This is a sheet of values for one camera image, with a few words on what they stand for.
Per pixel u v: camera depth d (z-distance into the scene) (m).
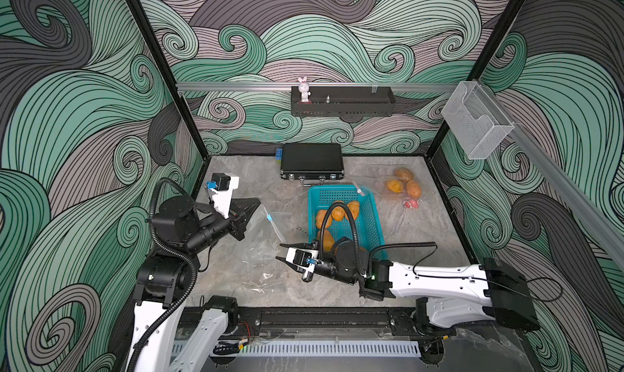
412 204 1.00
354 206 0.95
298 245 0.59
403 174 1.08
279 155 1.17
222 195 0.48
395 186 1.03
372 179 1.09
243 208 0.51
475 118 0.79
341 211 0.95
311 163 1.18
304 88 0.89
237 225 0.49
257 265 0.85
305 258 0.49
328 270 0.55
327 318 0.76
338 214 0.95
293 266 0.57
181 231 0.41
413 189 1.01
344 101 0.95
